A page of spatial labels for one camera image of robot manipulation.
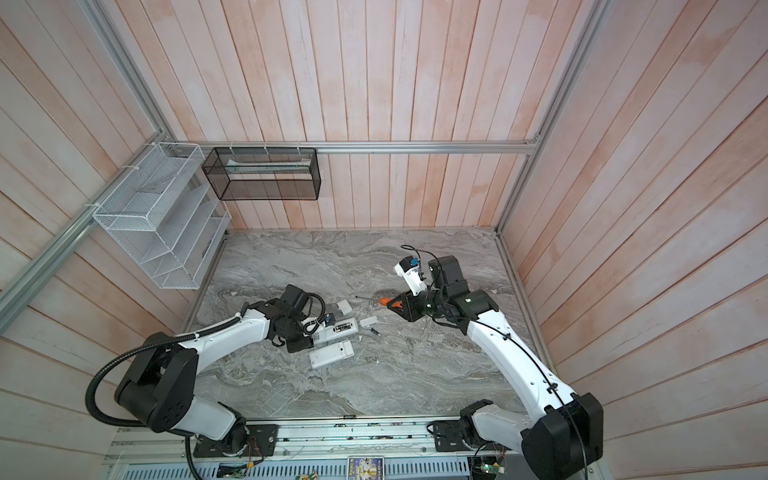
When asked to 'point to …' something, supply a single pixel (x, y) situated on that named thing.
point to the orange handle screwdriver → (384, 301)
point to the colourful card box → (365, 468)
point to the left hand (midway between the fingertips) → (305, 339)
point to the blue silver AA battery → (375, 332)
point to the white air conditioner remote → (331, 353)
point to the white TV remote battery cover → (370, 321)
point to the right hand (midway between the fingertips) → (393, 302)
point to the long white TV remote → (336, 330)
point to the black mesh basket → (264, 173)
